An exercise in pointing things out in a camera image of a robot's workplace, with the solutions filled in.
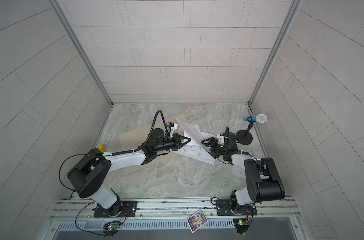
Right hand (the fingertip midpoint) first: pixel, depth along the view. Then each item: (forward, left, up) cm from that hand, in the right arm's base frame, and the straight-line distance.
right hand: (203, 145), depth 88 cm
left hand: (-4, +6, +12) cm, 14 cm away
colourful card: (-36, +7, -4) cm, 37 cm away
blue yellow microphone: (+4, -30, +18) cm, 35 cm away
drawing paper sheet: (+11, +6, -2) cm, 13 cm away
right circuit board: (-38, -14, -8) cm, 41 cm away
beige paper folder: (+10, +46, -6) cm, 48 cm away
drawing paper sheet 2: (-1, +3, -6) cm, 7 cm away
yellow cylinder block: (+2, +60, +1) cm, 60 cm away
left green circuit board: (-36, +44, -2) cm, 56 cm away
